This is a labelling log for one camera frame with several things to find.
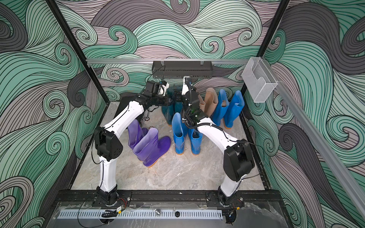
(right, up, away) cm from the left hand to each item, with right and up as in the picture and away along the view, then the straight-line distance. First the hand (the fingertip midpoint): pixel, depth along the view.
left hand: (174, 98), depth 85 cm
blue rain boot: (+29, -7, -2) cm, 30 cm away
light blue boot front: (+3, -21, -15) cm, 26 cm away
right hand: (+3, +6, -9) cm, 11 cm away
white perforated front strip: (-17, -60, -15) cm, 65 cm away
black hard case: (-43, +1, +33) cm, 54 cm away
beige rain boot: (+24, -2, +4) cm, 24 cm away
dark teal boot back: (+2, -5, +4) cm, 7 cm away
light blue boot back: (+11, -22, -17) cm, 30 cm away
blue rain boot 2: (+37, -7, +1) cm, 38 cm away
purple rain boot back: (-22, -20, -6) cm, 31 cm away
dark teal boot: (-5, -8, +12) cm, 15 cm away
